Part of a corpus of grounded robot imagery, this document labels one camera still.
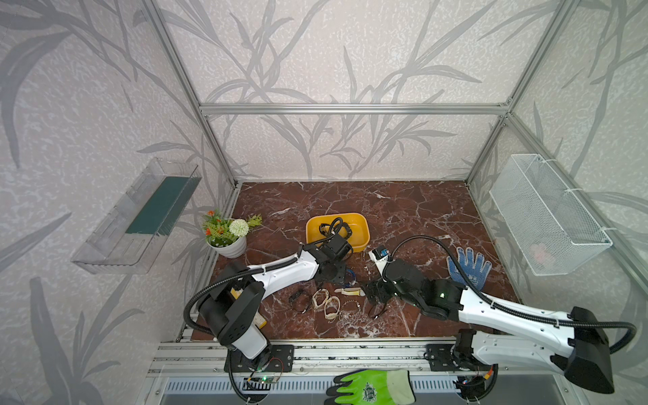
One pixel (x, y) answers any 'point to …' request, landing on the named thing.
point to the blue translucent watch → (352, 283)
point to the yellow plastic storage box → (358, 223)
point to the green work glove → (372, 387)
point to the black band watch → (299, 300)
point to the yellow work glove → (260, 320)
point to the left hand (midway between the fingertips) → (339, 277)
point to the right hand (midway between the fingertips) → (368, 275)
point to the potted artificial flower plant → (228, 237)
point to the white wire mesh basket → (551, 229)
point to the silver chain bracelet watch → (350, 313)
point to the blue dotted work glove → (468, 269)
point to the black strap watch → (340, 225)
